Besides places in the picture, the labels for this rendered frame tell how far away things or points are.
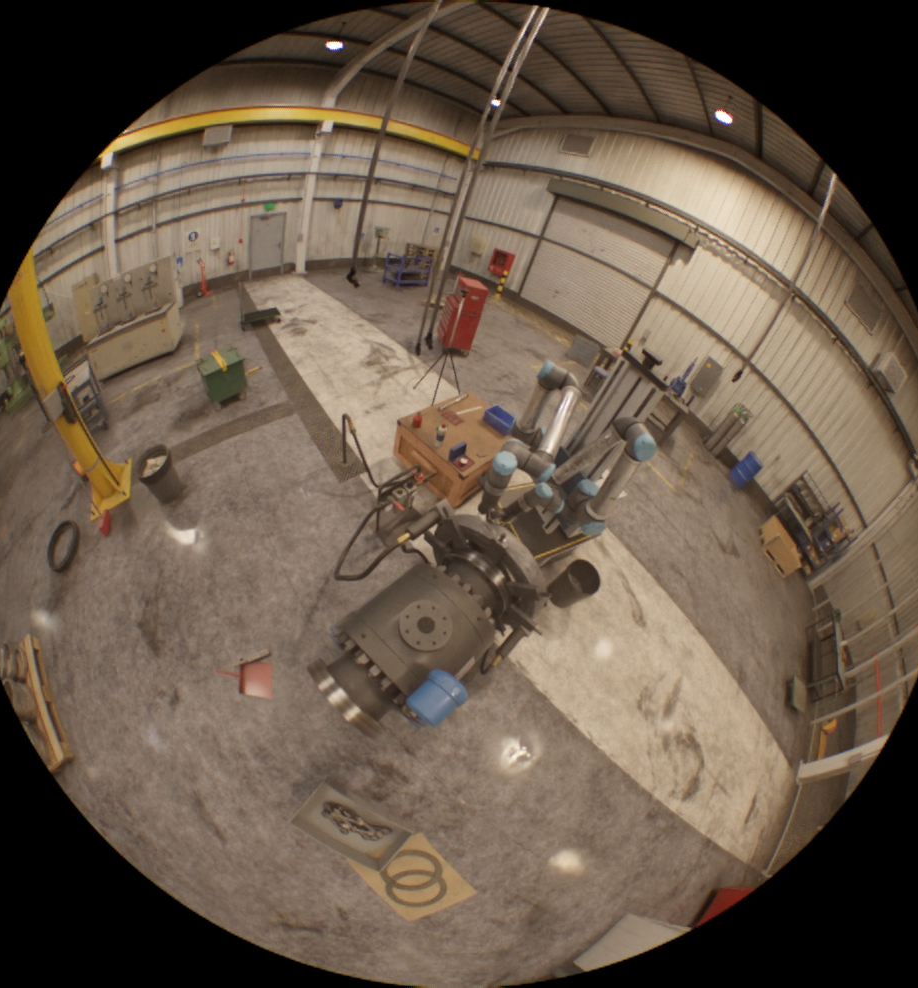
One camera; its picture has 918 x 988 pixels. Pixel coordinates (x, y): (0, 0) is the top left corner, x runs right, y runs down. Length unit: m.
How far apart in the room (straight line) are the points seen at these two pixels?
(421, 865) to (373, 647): 1.77
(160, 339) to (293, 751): 5.93
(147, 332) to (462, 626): 6.15
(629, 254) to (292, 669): 10.45
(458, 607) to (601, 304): 9.28
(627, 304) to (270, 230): 10.74
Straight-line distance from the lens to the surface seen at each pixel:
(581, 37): 9.35
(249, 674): 2.26
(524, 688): 2.33
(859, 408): 10.30
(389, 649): 1.21
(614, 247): 9.96
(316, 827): 2.36
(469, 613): 1.31
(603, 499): 1.64
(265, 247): 10.97
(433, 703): 1.07
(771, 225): 10.13
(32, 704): 3.91
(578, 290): 10.11
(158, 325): 6.12
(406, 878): 2.55
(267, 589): 2.33
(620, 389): 1.92
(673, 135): 11.16
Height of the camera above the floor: 2.09
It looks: 49 degrees down
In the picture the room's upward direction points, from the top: 23 degrees clockwise
